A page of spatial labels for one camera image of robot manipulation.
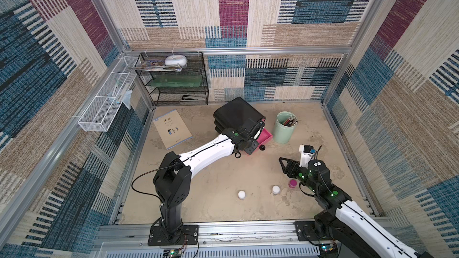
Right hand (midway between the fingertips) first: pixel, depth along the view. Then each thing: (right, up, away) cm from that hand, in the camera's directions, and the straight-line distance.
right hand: (283, 157), depth 81 cm
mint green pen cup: (+3, +13, +10) cm, 17 cm away
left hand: (-14, +7, +6) cm, 17 cm away
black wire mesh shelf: (-59, +32, +38) cm, 78 cm away
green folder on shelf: (-53, +38, +18) cm, 68 cm away
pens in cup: (+6, +16, +8) cm, 18 cm away
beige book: (-59, +11, +27) cm, 66 cm away
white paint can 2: (-3, -15, +2) cm, 16 cm away
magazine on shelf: (-59, +44, +11) cm, 75 cm away
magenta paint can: (+5, -12, +2) cm, 13 cm away
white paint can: (-19, -17, +1) cm, 25 cm away
